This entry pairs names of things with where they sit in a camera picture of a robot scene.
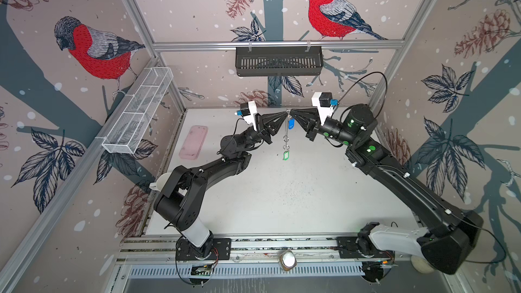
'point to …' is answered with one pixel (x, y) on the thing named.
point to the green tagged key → (285, 155)
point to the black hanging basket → (279, 61)
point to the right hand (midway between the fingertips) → (294, 109)
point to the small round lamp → (287, 260)
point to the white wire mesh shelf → (138, 108)
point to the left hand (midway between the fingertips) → (290, 116)
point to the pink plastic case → (193, 144)
